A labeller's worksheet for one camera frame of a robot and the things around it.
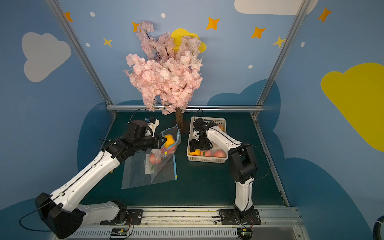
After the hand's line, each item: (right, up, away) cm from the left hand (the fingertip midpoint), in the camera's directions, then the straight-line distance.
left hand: (166, 137), depth 74 cm
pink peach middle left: (+21, -11, +17) cm, 29 cm away
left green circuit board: (-23, -46, -2) cm, 52 cm away
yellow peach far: (+1, -2, +6) cm, 6 cm away
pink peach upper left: (+1, -9, +11) cm, 14 cm away
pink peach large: (-10, -14, +14) cm, 22 cm away
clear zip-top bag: (-21, -21, +16) cm, 34 cm away
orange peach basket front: (+16, -10, +15) cm, 24 cm away
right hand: (+16, -8, +18) cm, 26 cm away
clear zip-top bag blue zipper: (-5, -16, +12) cm, 21 cm away
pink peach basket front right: (+30, -11, +17) cm, 36 cm away
